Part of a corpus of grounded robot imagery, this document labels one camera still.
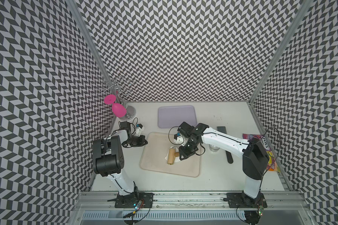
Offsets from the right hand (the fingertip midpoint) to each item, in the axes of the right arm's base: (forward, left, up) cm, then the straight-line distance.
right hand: (184, 158), depth 79 cm
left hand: (+14, +26, -8) cm, 30 cm away
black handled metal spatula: (+26, -30, -10) cm, 41 cm away
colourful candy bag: (-1, -53, -7) cm, 53 cm away
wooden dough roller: (+4, +7, -6) cm, 10 cm away
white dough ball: (0, +4, 0) cm, 4 cm away
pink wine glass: (+31, +44, +8) cm, 54 cm away
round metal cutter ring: (-4, -11, +22) cm, 26 cm away
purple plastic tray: (+36, +7, -7) cm, 38 cm away
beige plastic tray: (+11, +19, -8) cm, 23 cm away
